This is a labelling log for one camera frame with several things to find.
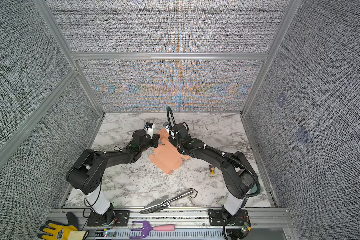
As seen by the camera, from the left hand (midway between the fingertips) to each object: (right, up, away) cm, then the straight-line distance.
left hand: (162, 134), depth 93 cm
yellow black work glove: (-44, -43, -25) cm, 67 cm away
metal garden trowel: (+3, -35, -15) cm, 38 cm away
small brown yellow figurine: (+30, -20, -4) cm, 36 cm away
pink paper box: (+2, -14, +3) cm, 15 cm away
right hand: (+7, +4, -5) cm, 9 cm away
